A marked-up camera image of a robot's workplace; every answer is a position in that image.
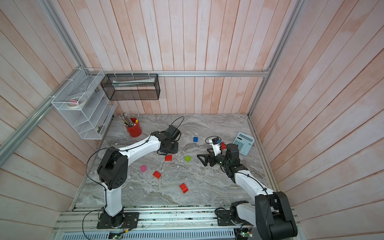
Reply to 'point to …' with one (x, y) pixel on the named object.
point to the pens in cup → (128, 121)
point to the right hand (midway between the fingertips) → (203, 152)
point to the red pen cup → (135, 130)
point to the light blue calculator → (244, 142)
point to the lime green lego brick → (188, 158)
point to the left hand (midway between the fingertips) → (173, 151)
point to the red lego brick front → (184, 188)
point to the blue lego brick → (195, 139)
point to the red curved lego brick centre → (157, 174)
